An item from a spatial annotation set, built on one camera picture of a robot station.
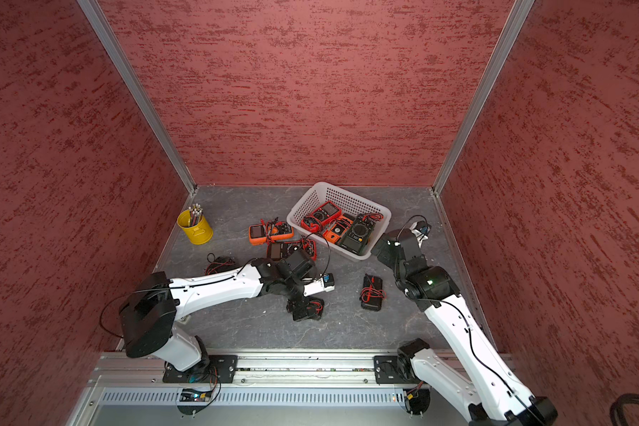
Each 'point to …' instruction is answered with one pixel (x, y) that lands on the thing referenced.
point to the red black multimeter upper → (278, 250)
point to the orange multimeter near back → (269, 231)
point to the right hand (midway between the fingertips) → (388, 252)
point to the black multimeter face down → (372, 293)
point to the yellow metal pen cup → (200, 232)
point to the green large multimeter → (358, 235)
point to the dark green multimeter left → (218, 264)
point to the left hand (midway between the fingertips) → (308, 303)
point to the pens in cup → (196, 212)
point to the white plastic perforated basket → (351, 202)
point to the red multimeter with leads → (328, 211)
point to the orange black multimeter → (337, 228)
